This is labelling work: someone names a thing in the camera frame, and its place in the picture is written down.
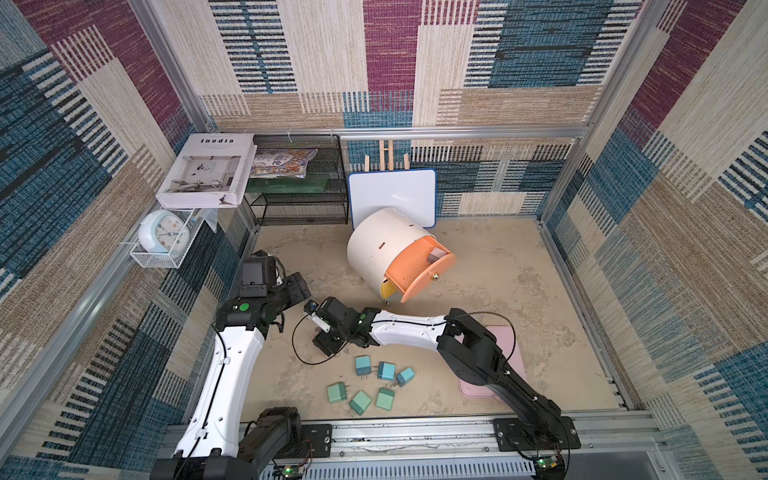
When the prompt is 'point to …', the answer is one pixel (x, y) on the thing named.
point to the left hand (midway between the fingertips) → (293, 286)
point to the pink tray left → (473, 391)
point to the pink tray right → (508, 345)
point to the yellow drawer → (387, 289)
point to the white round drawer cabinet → (377, 240)
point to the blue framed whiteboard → (409, 192)
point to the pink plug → (435, 254)
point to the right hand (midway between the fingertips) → (321, 333)
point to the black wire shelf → (298, 180)
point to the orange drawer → (411, 273)
